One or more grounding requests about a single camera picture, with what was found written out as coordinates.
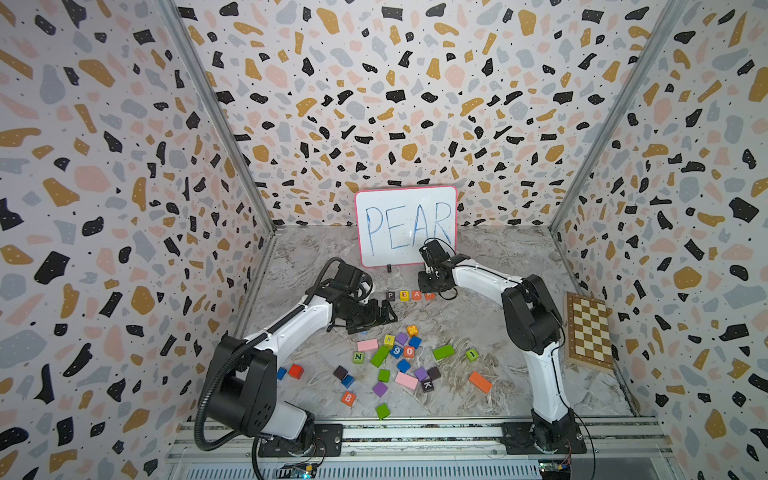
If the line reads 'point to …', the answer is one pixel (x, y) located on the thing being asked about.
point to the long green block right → (443, 352)
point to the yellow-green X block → (389, 341)
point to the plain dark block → (434, 373)
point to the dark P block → (391, 296)
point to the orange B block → (348, 398)
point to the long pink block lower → (406, 380)
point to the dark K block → (427, 386)
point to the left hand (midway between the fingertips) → (388, 320)
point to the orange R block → (430, 296)
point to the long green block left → (379, 355)
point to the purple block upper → (401, 338)
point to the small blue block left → (347, 381)
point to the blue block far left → (281, 373)
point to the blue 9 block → (396, 351)
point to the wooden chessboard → (587, 331)
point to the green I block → (472, 354)
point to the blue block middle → (403, 366)
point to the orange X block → (412, 330)
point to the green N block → (358, 357)
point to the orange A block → (417, 295)
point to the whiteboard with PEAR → (393, 224)
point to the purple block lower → (380, 389)
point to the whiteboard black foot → (389, 268)
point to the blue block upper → (415, 342)
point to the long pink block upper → (367, 344)
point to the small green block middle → (384, 375)
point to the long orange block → (481, 382)
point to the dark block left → (340, 372)
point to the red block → (296, 371)
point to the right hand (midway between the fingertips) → (426, 284)
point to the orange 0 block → (409, 351)
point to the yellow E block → (404, 295)
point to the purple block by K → (421, 374)
